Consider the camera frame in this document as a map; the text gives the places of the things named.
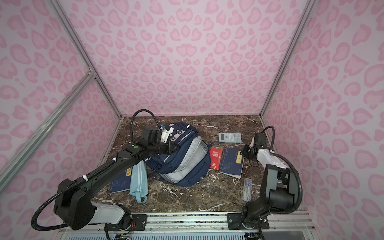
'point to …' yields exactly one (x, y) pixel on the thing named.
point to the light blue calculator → (230, 137)
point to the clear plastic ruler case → (247, 189)
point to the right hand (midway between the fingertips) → (244, 150)
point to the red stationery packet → (216, 153)
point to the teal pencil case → (139, 185)
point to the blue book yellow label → (232, 162)
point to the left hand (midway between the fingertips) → (181, 146)
